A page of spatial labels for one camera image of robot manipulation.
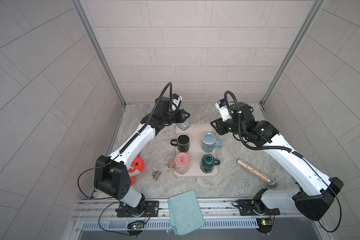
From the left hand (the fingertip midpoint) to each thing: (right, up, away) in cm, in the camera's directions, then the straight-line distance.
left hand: (193, 113), depth 76 cm
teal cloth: (-4, -47, -6) cm, 47 cm away
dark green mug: (+8, -26, 0) cm, 27 cm away
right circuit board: (+33, -51, -8) cm, 61 cm away
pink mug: (-6, -26, -1) cm, 26 cm away
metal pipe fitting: (-20, -33, +5) cm, 39 cm away
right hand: (+9, -4, -6) cm, 11 cm away
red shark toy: (-29, -28, +1) cm, 41 cm away
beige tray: (+2, -24, +15) cm, 28 cm away
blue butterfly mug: (+9, -17, +7) cm, 21 cm away
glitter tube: (+40, -35, 0) cm, 54 cm away
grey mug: (-4, -6, 0) cm, 8 cm away
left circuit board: (-26, -49, -12) cm, 56 cm away
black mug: (-6, -17, +9) cm, 20 cm away
